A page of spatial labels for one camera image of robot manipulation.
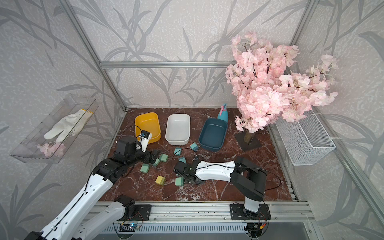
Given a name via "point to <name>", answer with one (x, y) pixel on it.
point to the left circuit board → (128, 227)
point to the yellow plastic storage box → (148, 122)
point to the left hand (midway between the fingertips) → (153, 148)
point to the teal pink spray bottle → (223, 114)
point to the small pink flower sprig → (52, 148)
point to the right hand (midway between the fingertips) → (191, 179)
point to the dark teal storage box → (212, 134)
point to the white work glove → (70, 125)
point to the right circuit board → (253, 229)
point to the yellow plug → (160, 180)
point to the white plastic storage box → (178, 128)
